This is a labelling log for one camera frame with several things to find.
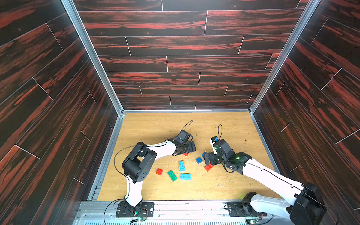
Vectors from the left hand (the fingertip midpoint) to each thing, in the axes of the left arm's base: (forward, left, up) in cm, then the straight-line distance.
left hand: (192, 149), depth 95 cm
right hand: (-7, -11, +8) cm, 16 cm away
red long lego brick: (-13, -10, -1) cm, 16 cm away
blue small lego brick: (-8, -4, -1) cm, 9 cm away
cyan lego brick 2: (-18, +5, -1) cm, 19 cm away
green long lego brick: (-19, +13, -1) cm, 23 cm away
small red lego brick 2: (-16, +21, -1) cm, 27 cm away
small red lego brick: (-3, +5, -1) cm, 6 cm away
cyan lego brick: (-14, +7, -1) cm, 15 cm away
